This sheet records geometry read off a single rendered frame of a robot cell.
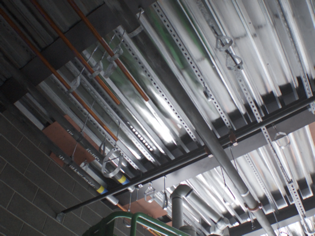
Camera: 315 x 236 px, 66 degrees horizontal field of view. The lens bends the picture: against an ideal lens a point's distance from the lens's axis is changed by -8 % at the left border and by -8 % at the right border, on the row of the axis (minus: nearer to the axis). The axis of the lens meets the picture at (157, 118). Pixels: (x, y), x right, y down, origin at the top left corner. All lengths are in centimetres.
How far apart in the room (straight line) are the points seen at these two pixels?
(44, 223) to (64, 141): 95
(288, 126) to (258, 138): 33
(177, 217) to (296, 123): 156
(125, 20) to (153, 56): 26
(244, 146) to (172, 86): 148
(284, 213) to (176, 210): 213
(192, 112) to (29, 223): 177
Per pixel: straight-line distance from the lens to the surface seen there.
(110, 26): 214
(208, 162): 291
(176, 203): 282
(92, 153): 238
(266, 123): 201
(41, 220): 272
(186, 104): 166
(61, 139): 310
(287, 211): 442
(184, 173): 301
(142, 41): 148
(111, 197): 283
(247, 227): 449
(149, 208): 383
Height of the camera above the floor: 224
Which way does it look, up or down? 55 degrees up
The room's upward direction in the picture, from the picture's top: straight up
